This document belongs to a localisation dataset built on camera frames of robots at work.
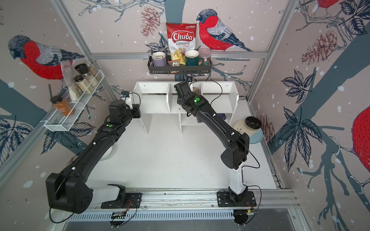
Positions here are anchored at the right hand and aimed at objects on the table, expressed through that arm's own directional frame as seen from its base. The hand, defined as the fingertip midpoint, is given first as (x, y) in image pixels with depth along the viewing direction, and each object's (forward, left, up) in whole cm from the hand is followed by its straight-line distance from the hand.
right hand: (184, 93), depth 82 cm
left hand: (-6, +25, -1) cm, 25 cm away
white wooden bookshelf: (+4, +16, -8) cm, 18 cm away
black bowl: (+1, -48, -28) cm, 56 cm away
